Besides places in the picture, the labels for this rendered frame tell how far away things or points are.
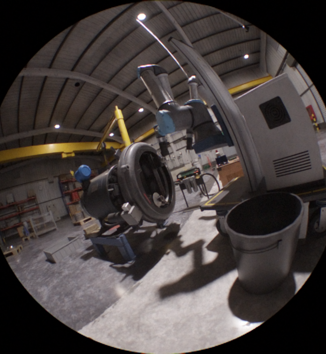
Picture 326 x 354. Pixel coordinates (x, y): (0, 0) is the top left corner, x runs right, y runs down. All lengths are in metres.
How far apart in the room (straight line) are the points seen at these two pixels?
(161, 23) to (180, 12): 1.34
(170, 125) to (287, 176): 0.66
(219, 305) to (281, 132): 0.80
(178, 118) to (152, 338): 1.08
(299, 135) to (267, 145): 0.17
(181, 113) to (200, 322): 1.02
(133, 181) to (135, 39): 8.51
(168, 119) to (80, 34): 7.83
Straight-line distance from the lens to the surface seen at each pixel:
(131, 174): 0.84
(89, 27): 8.13
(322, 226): 0.85
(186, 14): 9.24
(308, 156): 0.69
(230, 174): 1.66
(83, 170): 1.49
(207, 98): 1.51
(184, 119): 0.73
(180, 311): 0.70
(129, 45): 8.95
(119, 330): 0.78
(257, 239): 0.38
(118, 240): 1.12
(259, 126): 0.67
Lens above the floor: 0.60
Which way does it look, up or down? level
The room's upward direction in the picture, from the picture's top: 20 degrees counter-clockwise
